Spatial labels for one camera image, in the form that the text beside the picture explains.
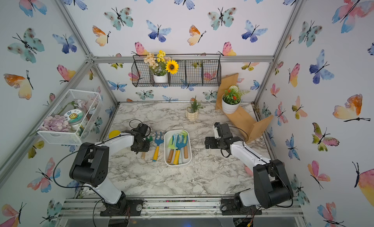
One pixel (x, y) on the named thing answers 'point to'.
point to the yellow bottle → (114, 133)
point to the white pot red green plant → (231, 99)
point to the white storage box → (167, 135)
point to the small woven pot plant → (192, 110)
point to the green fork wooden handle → (171, 146)
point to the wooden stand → (253, 127)
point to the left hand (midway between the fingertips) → (146, 146)
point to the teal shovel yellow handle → (179, 145)
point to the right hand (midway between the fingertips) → (213, 140)
